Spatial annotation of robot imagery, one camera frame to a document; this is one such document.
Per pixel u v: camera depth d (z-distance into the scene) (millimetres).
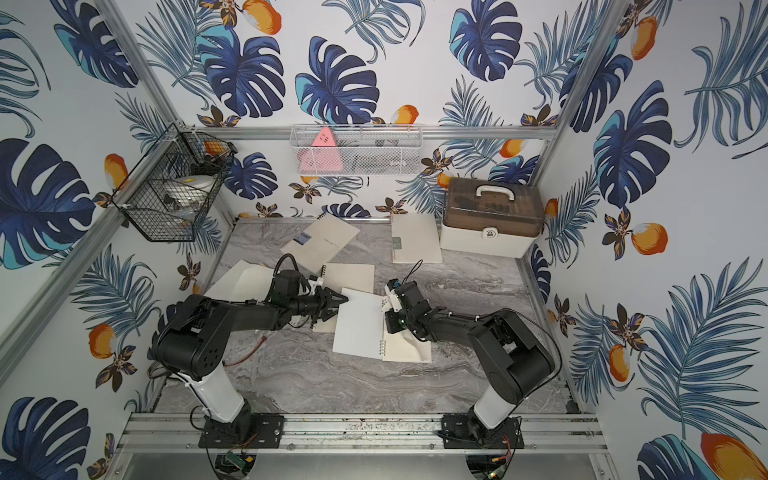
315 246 1136
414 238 1143
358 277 1037
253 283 1026
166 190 803
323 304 835
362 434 754
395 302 838
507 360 463
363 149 926
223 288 1024
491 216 976
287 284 766
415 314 730
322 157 900
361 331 929
